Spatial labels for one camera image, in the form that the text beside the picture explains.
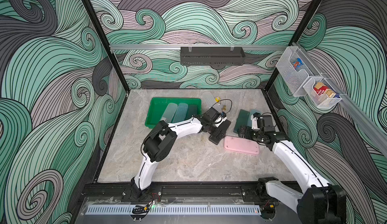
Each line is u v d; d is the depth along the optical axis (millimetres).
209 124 735
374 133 508
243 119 1029
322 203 375
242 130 756
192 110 1082
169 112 1049
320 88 661
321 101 659
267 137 579
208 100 1136
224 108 1073
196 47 925
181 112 1037
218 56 950
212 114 728
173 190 764
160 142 512
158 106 1102
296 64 837
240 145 875
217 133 798
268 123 634
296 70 783
